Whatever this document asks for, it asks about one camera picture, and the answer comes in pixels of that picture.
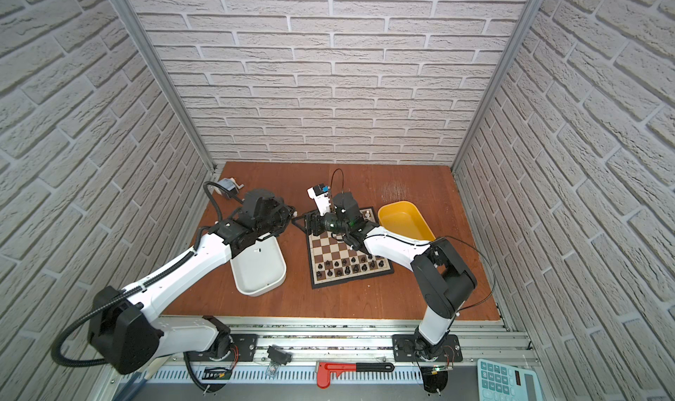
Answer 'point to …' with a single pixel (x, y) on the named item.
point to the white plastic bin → (260, 268)
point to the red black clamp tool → (323, 369)
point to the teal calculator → (500, 382)
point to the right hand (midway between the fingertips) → (297, 217)
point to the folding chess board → (332, 261)
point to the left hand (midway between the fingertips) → (298, 203)
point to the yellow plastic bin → (404, 216)
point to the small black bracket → (279, 354)
